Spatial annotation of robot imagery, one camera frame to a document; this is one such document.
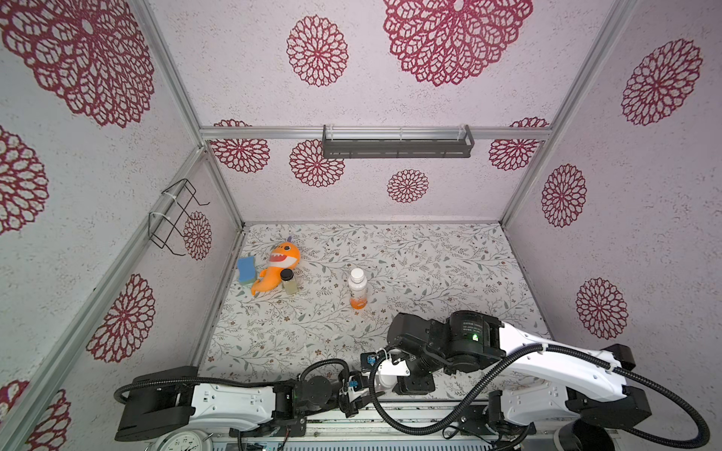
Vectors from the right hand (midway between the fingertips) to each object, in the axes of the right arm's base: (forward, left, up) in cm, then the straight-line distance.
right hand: (390, 363), depth 63 cm
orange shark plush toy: (+40, +36, -13) cm, 55 cm away
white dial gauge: (-15, +50, -17) cm, 54 cm away
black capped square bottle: (+29, +32, -13) cm, 45 cm away
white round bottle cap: (+26, +9, -4) cm, 28 cm away
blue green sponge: (+41, +53, -22) cm, 70 cm away
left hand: (-1, +3, -14) cm, 14 cm away
